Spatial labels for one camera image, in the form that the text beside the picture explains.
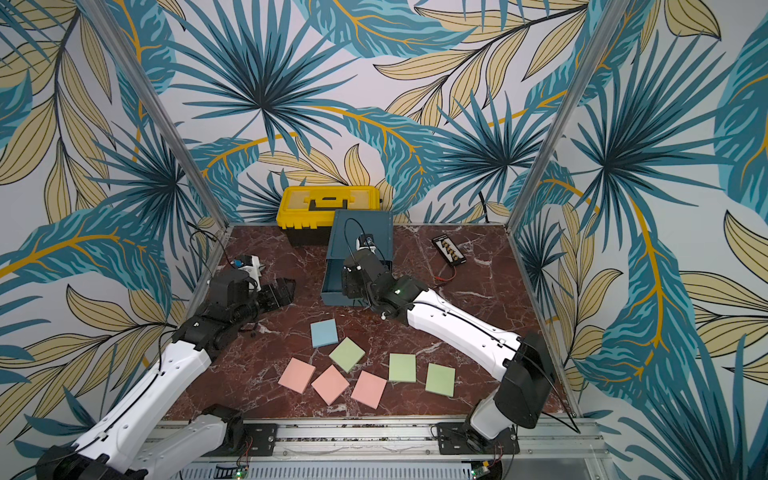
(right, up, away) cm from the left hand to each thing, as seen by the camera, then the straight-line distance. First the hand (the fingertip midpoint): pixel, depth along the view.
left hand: (282, 290), depth 78 cm
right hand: (+19, +5, -1) cm, 20 cm away
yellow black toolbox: (+1, +23, +22) cm, 32 cm away
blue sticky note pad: (+8, -15, +12) cm, 21 cm away
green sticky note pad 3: (+42, -26, +6) cm, 50 cm away
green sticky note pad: (+16, -20, +8) cm, 27 cm away
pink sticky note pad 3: (+22, -28, +4) cm, 36 cm away
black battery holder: (+50, +12, +33) cm, 61 cm away
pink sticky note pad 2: (+12, -26, +4) cm, 29 cm away
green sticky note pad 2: (+32, -23, +8) cm, 40 cm away
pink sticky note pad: (+2, -25, +7) cm, 26 cm away
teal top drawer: (+12, -1, +5) cm, 13 cm away
